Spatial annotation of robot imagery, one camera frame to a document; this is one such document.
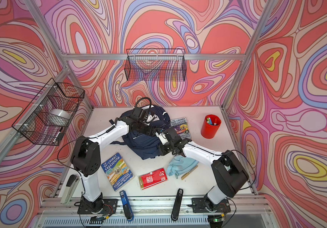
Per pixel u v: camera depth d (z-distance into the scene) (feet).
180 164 2.83
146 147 2.88
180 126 3.43
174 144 2.18
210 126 2.98
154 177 2.71
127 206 2.36
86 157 1.62
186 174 2.76
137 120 2.36
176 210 2.30
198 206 2.39
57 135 2.36
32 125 2.18
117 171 2.71
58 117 2.31
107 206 2.38
